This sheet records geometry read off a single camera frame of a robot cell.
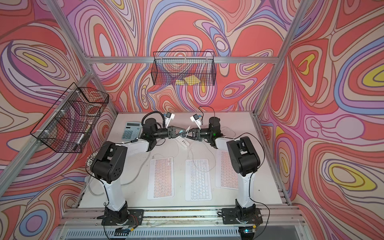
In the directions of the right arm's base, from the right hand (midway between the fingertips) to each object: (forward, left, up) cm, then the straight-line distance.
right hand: (184, 138), depth 85 cm
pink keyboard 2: (-17, -24, -16) cm, 34 cm away
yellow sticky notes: (+31, -4, +18) cm, 36 cm away
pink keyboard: (-17, +14, -16) cm, 27 cm away
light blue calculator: (+17, +38, -12) cm, 44 cm away
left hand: (+1, -1, +4) cm, 4 cm away
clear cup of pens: (-14, +47, +3) cm, 49 cm away
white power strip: (+8, +1, -14) cm, 16 cm away
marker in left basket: (-11, +51, +11) cm, 53 cm away
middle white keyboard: (-19, -7, -15) cm, 25 cm away
